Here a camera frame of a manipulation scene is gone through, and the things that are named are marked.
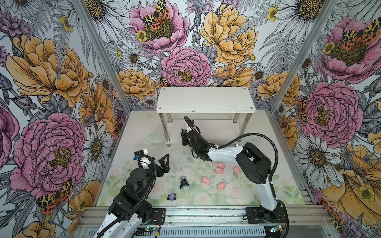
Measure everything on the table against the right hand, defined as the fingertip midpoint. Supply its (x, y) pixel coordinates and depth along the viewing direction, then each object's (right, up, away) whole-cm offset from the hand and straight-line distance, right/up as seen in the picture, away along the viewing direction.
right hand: (184, 135), depth 93 cm
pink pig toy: (+21, -20, -6) cm, 29 cm away
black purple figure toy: (+1, -25, -10) cm, 27 cm away
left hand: (-9, -11, -19) cm, 24 cm away
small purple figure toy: (-5, -30, -16) cm, 34 cm away
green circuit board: (-15, -42, -22) cm, 50 cm away
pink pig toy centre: (+13, -24, -9) cm, 29 cm away
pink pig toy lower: (+21, -27, -10) cm, 36 cm away
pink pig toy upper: (+22, -17, -4) cm, 28 cm away
